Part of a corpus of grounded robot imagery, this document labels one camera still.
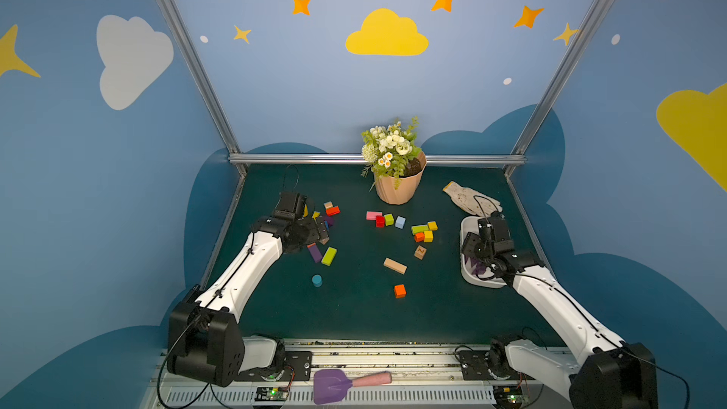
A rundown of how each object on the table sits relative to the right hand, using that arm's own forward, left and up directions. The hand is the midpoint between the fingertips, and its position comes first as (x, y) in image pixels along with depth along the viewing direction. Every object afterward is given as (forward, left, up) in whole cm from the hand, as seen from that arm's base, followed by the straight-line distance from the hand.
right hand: (478, 240), depth 86 cm
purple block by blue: (+11, +49, -10) cm, 51 cm away
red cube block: (+13, +30, -12) cm, 35 cm away
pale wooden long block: (-4, +25, -12) cm, 28 cm away
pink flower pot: (+21, +20, +5) cm, 30 cm away
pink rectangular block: (+15, +33, -11) cm, 38 cm away
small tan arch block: (+19, +51, -10) cm, 55 cm away
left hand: (-2, +49, +3) cm, 49 cm away
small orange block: (+6, +16, -10) cm, 20 cm away
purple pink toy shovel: (-39, +41, -10) cm, 58 cm away
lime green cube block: (+13, +27, -11) cm, 32 cm away
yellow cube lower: (+7, +13, -10) cm, 18 cm away
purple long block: (-2, +52, -11) cm, 53 cm away
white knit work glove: (+20, -5, -7) cm, 21 cm away
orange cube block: (-14, +23, -10) cm, 29 cm away
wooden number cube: (0, +16, -10) cm, 19 cm away
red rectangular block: (+17, +48, -12) cm, 52 cm away
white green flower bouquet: (+23, +29, +15) cm, 40 cm away
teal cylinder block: (-12, +49, -10) cm, 52 cm away
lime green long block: (+10, +17, -12) cm, 23 cm away
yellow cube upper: (+12, +11, -12) cm, 20 cm away
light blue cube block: (+13, +23, -11) cm, 28 cm away
